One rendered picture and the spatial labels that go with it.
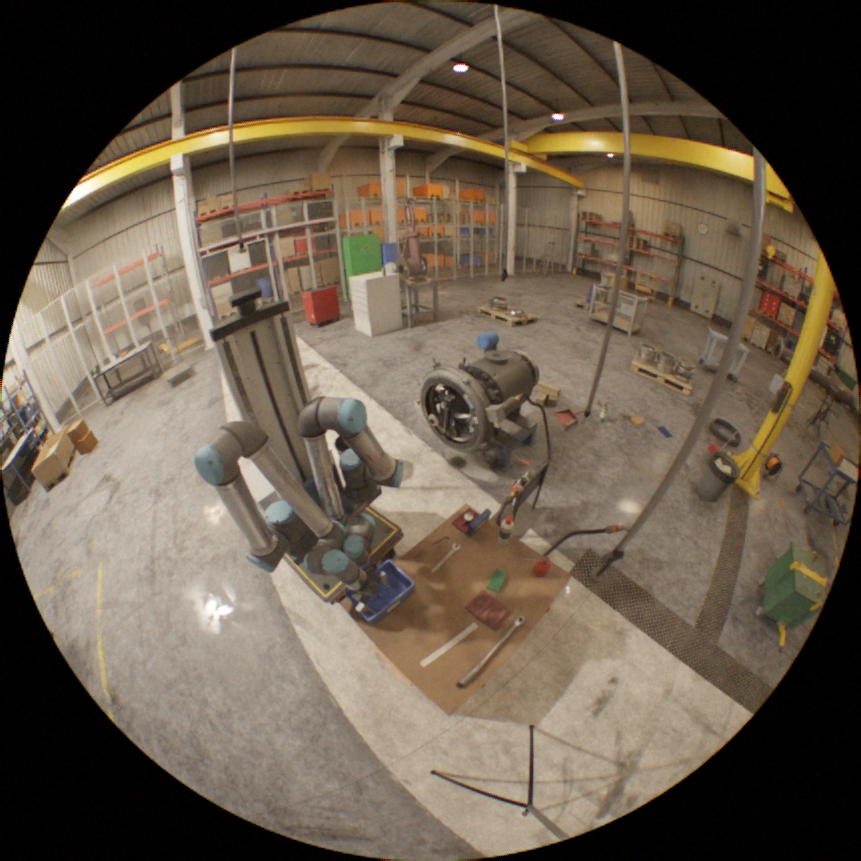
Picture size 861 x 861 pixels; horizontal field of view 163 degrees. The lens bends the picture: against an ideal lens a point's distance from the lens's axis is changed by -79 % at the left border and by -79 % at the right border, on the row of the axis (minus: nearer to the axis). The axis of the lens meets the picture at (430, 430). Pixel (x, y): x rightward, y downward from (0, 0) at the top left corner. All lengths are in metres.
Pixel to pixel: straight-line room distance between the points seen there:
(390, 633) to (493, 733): 0.92
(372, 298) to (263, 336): 4.66
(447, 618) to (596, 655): 1.11
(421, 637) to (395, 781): 1.01
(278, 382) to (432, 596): 1.27
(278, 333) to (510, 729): 2.33
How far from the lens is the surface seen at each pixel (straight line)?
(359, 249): 9.20
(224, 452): 0.96
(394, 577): 1.68
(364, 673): 2.05
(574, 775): 2.22
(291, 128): 9.38
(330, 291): 7.31
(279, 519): 1.42
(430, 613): 1.60
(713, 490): 3.58
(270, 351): 1.34
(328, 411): 1.01
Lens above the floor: 1.99
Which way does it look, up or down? 38 degrees down
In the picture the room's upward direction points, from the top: 2 degrees counter-clockwise
